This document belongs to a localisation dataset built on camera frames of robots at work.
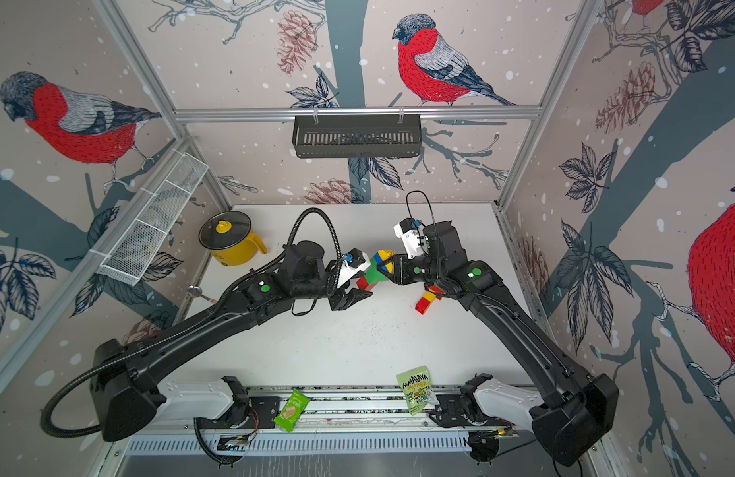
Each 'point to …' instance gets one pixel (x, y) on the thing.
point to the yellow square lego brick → (429, 295)
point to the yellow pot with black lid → (227, 237)
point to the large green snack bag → (416, 384)
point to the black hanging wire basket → (357, 138)
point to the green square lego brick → (372, 275)
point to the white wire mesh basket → (130, 251)
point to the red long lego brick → (436, 289)
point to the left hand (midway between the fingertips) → (370, 278)
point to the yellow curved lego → (384, 254)
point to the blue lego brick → (379, 260)
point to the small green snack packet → (292, 409)
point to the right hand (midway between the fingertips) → (383, 262)
